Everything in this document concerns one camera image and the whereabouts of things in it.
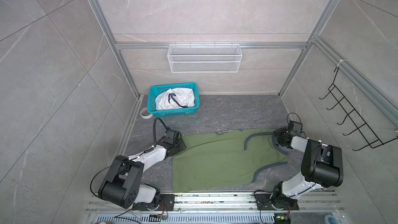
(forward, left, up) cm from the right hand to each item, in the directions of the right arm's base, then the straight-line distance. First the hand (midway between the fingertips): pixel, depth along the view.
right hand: (276, 130), depth 97 cm
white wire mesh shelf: (+39, +46, +28) cm, 67 cm away
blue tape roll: (-46, -11, -3) cm, 48 cm away
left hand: (-7, +60, +1) cm, 60 cm away
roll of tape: (+14, +87, -1) cm, 88 cm away
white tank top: (+26, +67, +4) cm, 72 cm away
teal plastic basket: (+33, +82, +7) cm, 89 cm away
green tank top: (-17, +40, -2) cm, 43 cm away
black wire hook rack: (-22, -20, +29) cm, 42 cm away
